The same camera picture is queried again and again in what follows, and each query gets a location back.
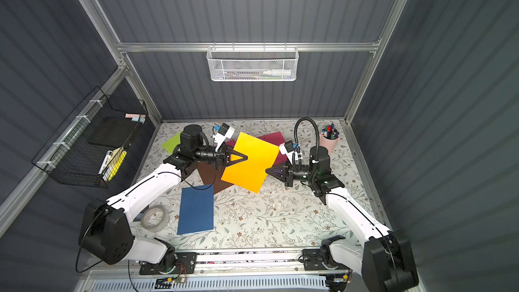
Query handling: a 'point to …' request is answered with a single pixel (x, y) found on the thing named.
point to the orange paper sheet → (250, 174)
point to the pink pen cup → (329, 137)
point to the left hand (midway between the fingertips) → (243, 159)
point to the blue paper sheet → (196, 210)
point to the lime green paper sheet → (170, 144)
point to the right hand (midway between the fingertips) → (271, 172)
